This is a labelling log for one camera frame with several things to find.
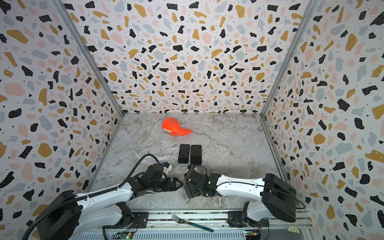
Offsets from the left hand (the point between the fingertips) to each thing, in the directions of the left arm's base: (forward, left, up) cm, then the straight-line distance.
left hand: (177, 184), depth 80 cm
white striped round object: (-21, -56, -4) cm, 60 cm away
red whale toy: (+41, +7, 0) cm, 42 cm away
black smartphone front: (+21, -2, -5) cm, 22 cm away
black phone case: (+19, -10, -6) cm, 22 cm away
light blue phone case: (+21, -2, -5) cm, 22 cm away
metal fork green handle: (-17, -3, -4) cm, 17 cm away
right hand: (0, -7, 0) cm, 7 cm away
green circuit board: (-22, +24, -5) cm, 33 cm away
